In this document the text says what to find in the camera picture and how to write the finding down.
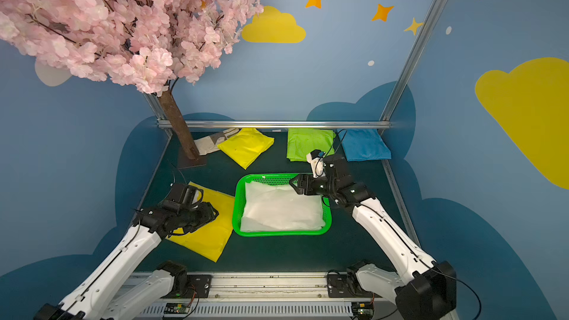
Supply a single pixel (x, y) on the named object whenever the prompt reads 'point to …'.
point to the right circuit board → (362, 310)
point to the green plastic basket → (238, 203)
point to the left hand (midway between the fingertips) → (214, 212)
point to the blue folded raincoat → (363, 144)
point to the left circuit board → (176, 308)
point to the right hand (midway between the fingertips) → (300, 179)
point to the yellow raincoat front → (210, 240)
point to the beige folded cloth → (210, 144)
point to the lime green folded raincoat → (301, 141)
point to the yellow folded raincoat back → (246, 144)
